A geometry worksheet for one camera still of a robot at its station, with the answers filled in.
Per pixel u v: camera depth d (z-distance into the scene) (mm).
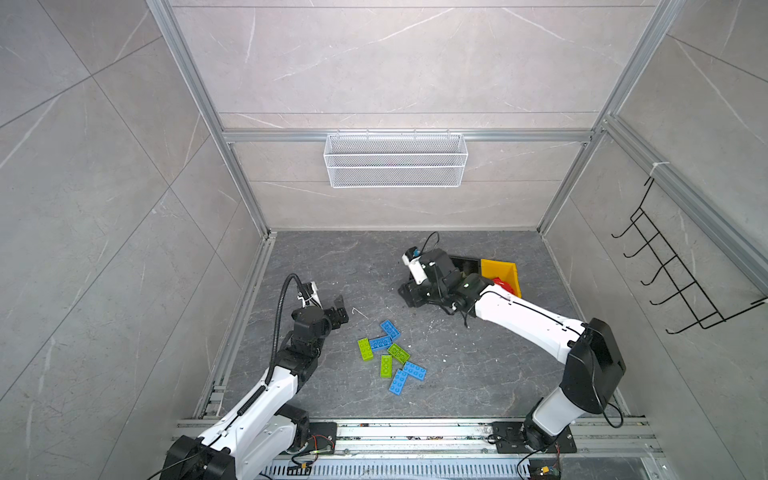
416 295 731
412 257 730
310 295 700
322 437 731
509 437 729
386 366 855
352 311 965
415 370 836
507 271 1024
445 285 622
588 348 437
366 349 873
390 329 924
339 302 761
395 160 1004
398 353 880
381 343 884
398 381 817
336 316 760
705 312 586
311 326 611
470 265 1098
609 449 735
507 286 963
